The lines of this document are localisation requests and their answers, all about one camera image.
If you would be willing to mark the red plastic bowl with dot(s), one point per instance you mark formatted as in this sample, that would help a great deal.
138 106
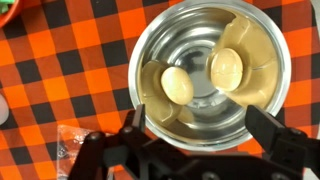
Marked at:
13 16

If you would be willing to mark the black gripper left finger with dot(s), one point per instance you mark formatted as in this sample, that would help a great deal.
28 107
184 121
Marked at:
139 117

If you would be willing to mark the beige egg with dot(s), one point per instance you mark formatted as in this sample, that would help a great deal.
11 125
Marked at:
226 69
176 85

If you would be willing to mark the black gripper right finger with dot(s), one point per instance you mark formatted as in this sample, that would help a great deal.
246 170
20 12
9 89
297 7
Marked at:
261 125

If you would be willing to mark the white round object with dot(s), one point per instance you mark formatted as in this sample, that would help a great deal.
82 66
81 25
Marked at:
2 110

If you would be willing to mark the green toy block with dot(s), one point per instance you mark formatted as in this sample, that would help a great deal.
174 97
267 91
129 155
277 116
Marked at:
4 6

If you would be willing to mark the orange black plaid tablecloth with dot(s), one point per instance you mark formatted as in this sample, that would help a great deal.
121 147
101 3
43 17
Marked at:
83 43

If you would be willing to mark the clear plastic egg carton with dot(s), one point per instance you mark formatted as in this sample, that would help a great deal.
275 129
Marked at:
71 143

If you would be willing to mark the silver metal bowl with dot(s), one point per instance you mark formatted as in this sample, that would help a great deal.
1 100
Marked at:
196 40

